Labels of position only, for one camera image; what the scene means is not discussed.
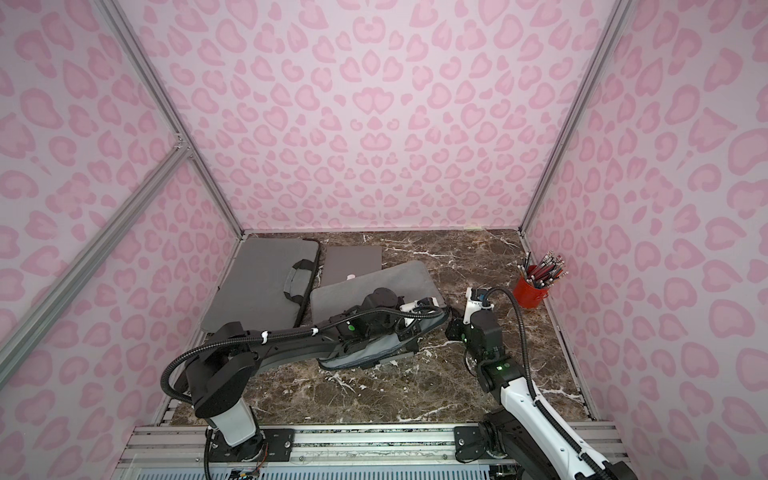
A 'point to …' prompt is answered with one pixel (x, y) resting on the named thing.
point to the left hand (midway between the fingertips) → (431, 311)
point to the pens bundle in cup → (544, 273)
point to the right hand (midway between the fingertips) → (454, 309)
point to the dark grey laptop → (343, 260)
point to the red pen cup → (528, 295)
